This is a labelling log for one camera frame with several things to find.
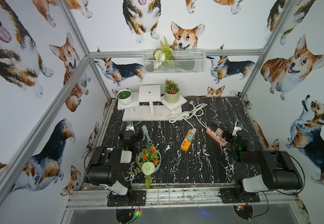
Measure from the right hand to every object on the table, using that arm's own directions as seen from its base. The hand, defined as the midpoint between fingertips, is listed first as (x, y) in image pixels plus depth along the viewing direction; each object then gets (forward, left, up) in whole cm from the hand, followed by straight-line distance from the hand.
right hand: (231, 127), depth 92 cm
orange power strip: (-9, +30, -6) cm, 32 cm away
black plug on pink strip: (+1, +11, -2) cm, 11 cm away
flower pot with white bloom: (-25, +51, +8) cm, 57 cm away
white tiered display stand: (+18, +56, +4) cm, 59 cm away
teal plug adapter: (-6, +28, -2) cm, 28 cm away
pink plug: (-2, +25, -1) cm, 25 cm away
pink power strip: (-5, +8, -5) cm, 11 cm away
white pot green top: (+15, +70, +15) cm, 73 cm away
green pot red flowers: (+17, +39, +18) cm, 46 cm away
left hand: (+1, +65, +1) cm, 65 cm away
